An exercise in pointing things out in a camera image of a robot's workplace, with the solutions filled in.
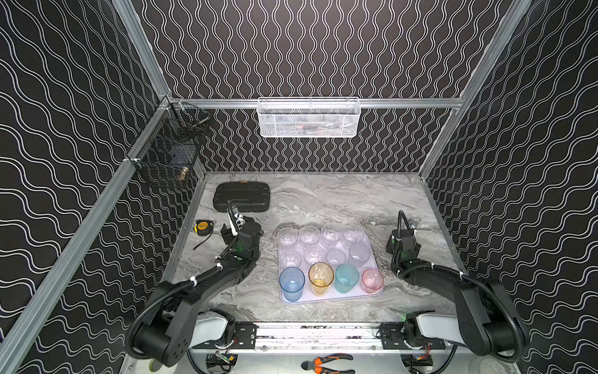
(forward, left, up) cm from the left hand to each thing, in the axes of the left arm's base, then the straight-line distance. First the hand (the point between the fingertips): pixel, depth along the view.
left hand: (235, 218), depth 85 cm
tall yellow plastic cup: (-16, -32, -6) cm, 36 cm away
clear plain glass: (+1, -27, -11) cm, 29 cm away
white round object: (-37, -84, -13) cm, 92 cm away
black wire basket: (+24, +30, +11) cm, 40 cm away
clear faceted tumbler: (-7, -30, -11) cm, 32 cm away
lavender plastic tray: (-8, -22, -11) cm, 26 cm away
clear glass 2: (-7, -38, -9) cm, 39 cm away
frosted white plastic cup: (-4, -47, -13) cm, 49 cm away
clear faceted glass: (0, -19, -11) cm, 22 cm away
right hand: (+2, -65, -10) cm, 66 cm away
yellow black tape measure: (+3, +17, -13) cm, 22 cm away
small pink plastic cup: (-14, -51, -15) cm, 55 cm away
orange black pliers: (-40, -31, -14) cm, 53 cm away
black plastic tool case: (+20, +2, -12) cm, 23 cm away
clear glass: (+4, -36, -12) cm, 38 cm away
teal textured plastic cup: (-13, -42, -14) cm, 46 cm away
